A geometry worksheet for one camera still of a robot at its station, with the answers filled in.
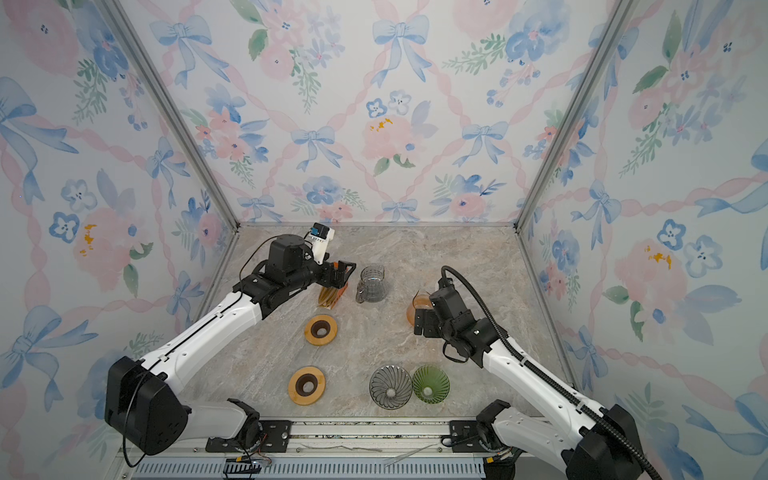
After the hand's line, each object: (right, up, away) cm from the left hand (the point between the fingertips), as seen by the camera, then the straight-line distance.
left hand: (343, 257), depth 79 cm
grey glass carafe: (+6, -10, +16) cm, 20 cm away
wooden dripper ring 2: (-10, -35, +3) cm, 37 cm away
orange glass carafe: (+23, -15, +20) cm, 33 cm away
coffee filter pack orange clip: (-7, -13, +16) cm, 22 cm away
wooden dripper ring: (-9, -23, +14) cm, 28 cm away
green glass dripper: (+24, -34, +3) cm, 42 cm away
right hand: (+23, -16, +3) cm, 28 cm away
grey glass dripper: (+12, -35, +2) cm, 37 cm away
